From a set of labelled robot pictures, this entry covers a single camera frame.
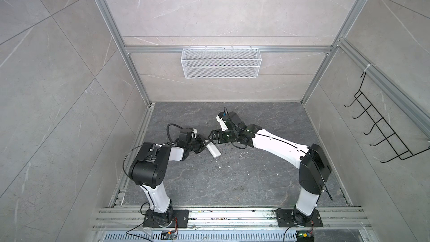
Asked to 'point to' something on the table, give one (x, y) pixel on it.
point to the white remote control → (214, 150)
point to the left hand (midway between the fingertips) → (211, 137)
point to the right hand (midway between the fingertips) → (214, 135)
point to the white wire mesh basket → (219, 63)
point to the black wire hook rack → (402, 151)
